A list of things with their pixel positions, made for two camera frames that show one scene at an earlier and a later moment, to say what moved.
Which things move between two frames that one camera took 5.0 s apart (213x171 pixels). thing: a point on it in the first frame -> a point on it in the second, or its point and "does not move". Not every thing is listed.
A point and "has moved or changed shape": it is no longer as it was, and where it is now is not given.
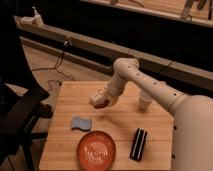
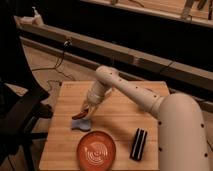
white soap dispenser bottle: [37, 20] does not move
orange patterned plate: [96, 151] does not move
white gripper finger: [110, 103] -> [90, 113]
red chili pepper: [102, 105] has moved or changed shape
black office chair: [20, 107] does not move
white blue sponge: [81, 123] does not move
